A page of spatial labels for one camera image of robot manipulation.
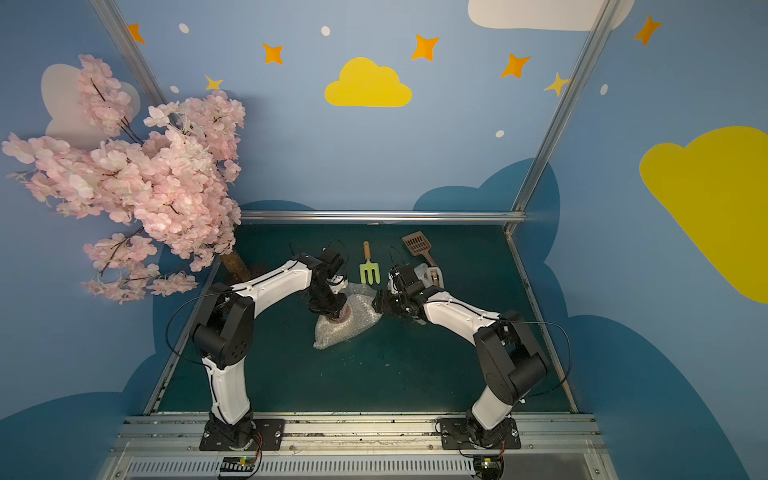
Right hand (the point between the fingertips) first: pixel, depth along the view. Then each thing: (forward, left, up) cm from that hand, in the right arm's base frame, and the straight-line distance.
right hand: (384, 301), depth 91 cm
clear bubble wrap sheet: (-6, +8, 0) cm, 10 cm away
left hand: (-3, +14, -3) cm, 15 cm away
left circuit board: (-43, +34, -10) cm, 56 cm away
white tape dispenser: (+12, -16, -3) cm, 21 cm away
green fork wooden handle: (+18, +7, -7) cm, 21 cm away
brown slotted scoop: (+33, -11, -9) cm, 36 cm away
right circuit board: (-39, -29, -11) cm, 50 cm away
